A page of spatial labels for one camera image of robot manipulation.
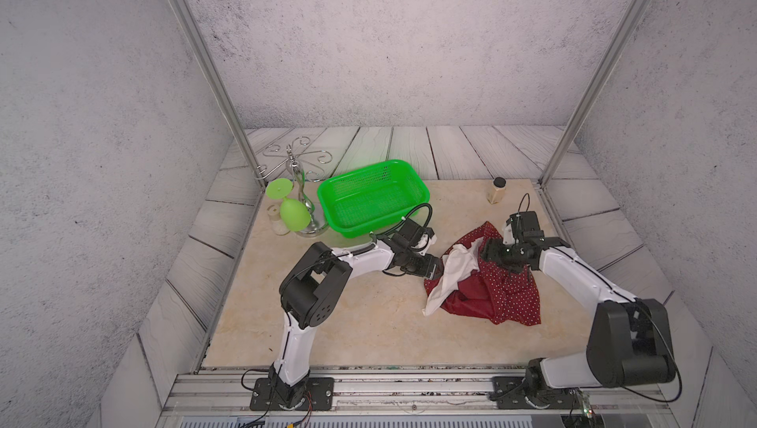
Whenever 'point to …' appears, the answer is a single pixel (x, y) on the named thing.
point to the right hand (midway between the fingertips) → (490, 254)
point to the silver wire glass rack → (300, 165)
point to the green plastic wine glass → (293, 213)
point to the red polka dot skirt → (471, 286)
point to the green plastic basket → (372, 198)
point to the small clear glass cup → (278, 224)
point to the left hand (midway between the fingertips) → (441, 274)
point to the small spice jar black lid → (500, 181)
